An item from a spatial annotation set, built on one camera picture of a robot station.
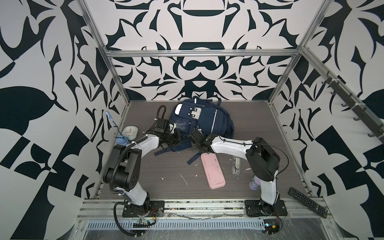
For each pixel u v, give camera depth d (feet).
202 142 2.30
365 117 1.82
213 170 2.78
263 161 1.63
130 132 3.25
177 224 2.34
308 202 2.48
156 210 2.39
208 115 3.50
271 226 2.33
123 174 1.50
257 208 2.42
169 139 2.60
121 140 2.94
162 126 2.44
